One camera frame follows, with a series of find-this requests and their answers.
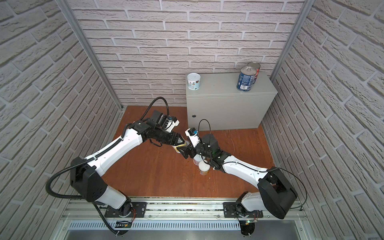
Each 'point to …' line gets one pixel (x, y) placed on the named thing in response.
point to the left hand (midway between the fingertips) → (181, 139)
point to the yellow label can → (186, 144)
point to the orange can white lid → (203, 168)
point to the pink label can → (197, 158)
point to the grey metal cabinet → (218, 105)
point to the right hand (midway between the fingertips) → (182, 142)
